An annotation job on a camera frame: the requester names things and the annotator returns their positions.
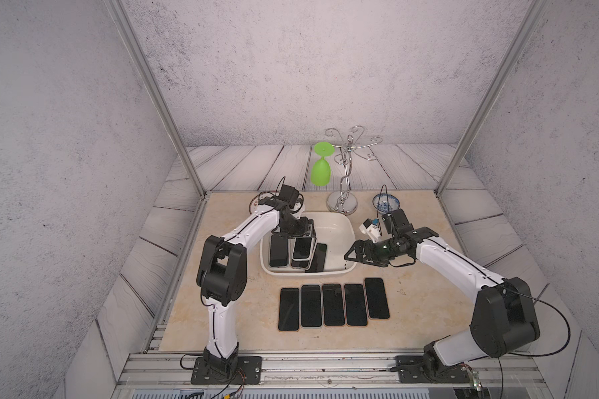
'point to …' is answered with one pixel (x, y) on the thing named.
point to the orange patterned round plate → (298, 210)
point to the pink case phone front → (355, 304)
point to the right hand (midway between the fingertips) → (355, 259)
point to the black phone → (289, 309)
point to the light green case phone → (311, 312)
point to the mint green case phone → (279, 250)
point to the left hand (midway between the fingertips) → (311, 234)
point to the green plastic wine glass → (320, 171)
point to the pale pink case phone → (377, 299)
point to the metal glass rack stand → (344, 202)
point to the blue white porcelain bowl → (385, 203)
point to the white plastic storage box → (334, 229)
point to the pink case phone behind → (334, 308)
